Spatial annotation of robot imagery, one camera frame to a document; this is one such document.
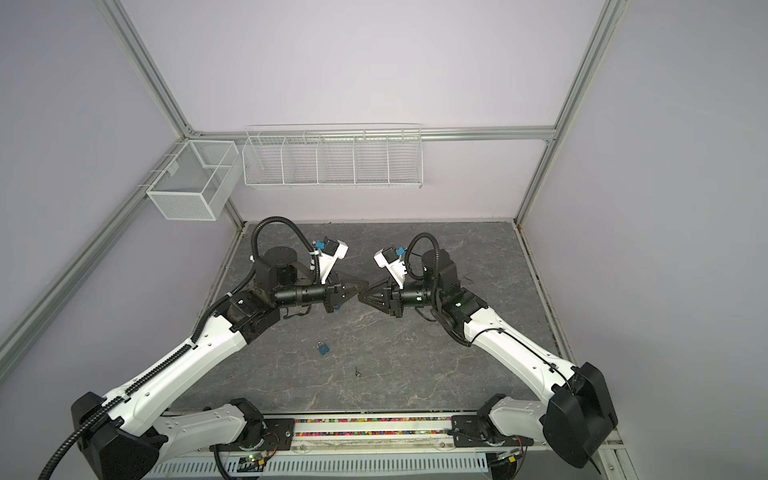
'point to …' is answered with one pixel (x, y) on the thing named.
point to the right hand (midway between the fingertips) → (360, 299)
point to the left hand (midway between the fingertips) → (365, 289)
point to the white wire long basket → (333, 155)
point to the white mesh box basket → (195, 182)
